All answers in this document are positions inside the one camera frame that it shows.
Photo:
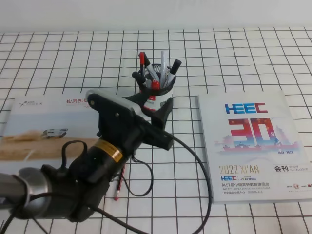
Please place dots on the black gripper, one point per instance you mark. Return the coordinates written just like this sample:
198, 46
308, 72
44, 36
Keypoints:
121, 137

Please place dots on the white marker with black cap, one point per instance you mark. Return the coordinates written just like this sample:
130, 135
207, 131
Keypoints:
172, 73

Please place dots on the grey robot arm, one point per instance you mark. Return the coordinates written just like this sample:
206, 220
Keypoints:
60, 153

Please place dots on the black mesh pen holder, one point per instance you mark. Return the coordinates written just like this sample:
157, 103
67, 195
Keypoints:
158, 97

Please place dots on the grey white pen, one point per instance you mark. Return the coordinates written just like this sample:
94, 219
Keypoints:
163, 70

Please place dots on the red capped pen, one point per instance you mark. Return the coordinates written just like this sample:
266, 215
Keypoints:
145, 63

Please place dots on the black capped marker left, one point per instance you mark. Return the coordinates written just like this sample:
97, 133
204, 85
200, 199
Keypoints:
140, 79

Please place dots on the red black pencil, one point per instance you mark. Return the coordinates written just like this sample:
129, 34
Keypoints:
119, 182

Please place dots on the HEEC show catalogue book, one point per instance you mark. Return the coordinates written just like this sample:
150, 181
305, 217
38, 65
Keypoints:
253, 148

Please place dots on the robot brochure booklet desert photo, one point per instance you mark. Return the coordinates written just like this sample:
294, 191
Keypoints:
49, 167

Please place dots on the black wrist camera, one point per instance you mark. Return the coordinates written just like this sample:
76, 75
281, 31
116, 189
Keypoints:
111, 104

